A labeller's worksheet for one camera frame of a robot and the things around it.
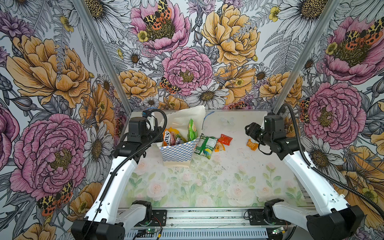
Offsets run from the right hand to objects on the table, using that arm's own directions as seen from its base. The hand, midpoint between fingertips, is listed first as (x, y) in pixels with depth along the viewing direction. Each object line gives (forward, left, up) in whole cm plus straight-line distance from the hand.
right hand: (248, 133), depth 77 cm
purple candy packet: (+3, +36, -9) cm, 37 cm away
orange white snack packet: (+3, +43, -6) cm, 43 cm away
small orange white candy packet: (+7, +12, -23) cm, 27 cm away
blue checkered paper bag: (-7, +34, -7) cm, 36 cm away
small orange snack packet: (+7, -11, -24) cm, 27 cm away
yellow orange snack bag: (+14, +41, -14) cm, 45 cm away
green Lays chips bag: (+6, +29, -6) cm, 30 cm away
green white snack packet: (+8, +20, -22) cm, 31 cm away
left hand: (0, +44, +1) cm, 44 cm away
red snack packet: (+12, +7, -23) cm, 26 cm away
